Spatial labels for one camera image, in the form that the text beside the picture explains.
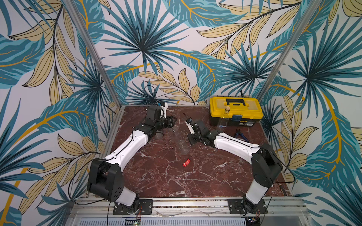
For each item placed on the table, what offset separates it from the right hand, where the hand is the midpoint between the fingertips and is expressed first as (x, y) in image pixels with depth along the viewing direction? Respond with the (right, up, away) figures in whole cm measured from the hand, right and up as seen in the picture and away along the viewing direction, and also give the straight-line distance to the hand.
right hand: (190, 133), depth 89 cm
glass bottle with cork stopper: (-6, -6, +7) cm, 12 cm away
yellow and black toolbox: (+37, +15, +6) cm, 40 cm away
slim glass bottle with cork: (+22, +8, +3) cm, 23 cm away
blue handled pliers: (+36, 0, +14) cm, 39 cm away
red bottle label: (-2, -18, 0) cm, 18 cm away
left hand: (-10, +9, -7) cm, 15 cm away
